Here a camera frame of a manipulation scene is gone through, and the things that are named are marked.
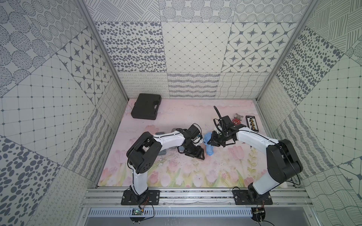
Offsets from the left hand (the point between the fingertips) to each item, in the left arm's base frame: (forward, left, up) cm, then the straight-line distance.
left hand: (203, 160), depth 83 cm
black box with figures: (+31, -38, -3) cm, 50 cm away
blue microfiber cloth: (+6, -3, +4) cm, 8 cm away
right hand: (+9, -4, +2) cm, 11 cm away
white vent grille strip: (-26, +17, -4) cm, 31 cm away
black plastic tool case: (+41, +43, +3) cm, 59 cm away
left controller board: (-26, +36, -5) cm, 44 cm away
